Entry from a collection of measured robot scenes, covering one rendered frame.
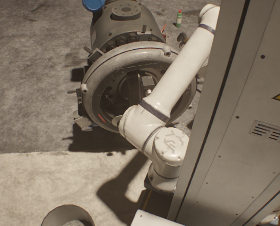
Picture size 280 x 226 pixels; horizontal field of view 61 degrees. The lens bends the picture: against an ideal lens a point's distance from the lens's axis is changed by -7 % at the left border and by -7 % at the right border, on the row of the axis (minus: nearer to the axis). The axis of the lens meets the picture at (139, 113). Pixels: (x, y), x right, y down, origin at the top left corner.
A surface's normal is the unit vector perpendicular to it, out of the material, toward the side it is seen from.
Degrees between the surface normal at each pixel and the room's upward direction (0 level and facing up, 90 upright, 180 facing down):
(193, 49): 37
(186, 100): 90
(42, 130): 0
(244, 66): 90
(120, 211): 0
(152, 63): 90
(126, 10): 0
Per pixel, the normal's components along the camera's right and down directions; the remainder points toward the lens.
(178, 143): 0.15, -0.59
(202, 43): -0.05, 0.04
